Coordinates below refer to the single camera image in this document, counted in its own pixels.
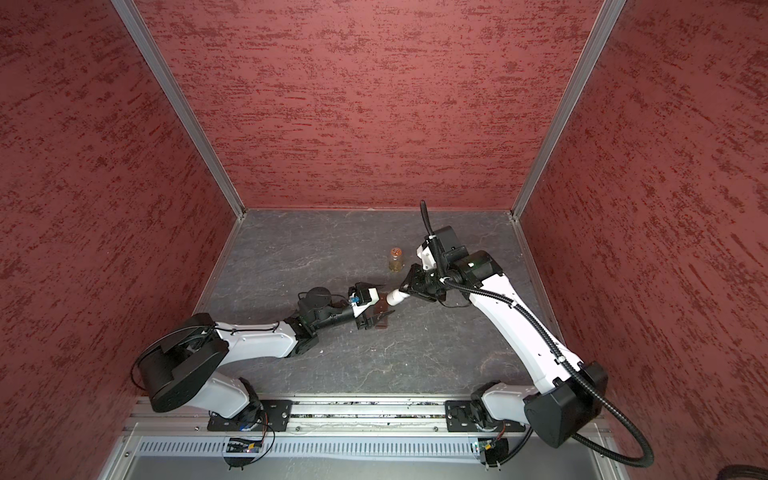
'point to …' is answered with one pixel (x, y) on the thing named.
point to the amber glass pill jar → (396, 261)
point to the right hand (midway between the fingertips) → (403, 296)
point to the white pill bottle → (395, 297)
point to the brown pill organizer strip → (380, 316)
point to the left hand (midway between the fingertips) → (388, 300)
